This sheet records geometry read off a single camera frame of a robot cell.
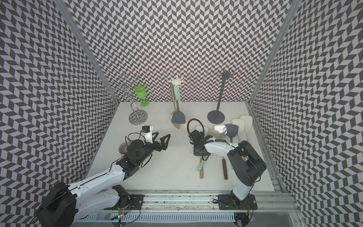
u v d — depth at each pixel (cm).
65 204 39
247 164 46
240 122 102
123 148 84
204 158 77
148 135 68
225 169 82
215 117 108
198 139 73
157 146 70
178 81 75
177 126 105
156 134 80
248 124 103
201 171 81
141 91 107
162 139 69
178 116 91
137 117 109
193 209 71
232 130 97
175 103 86
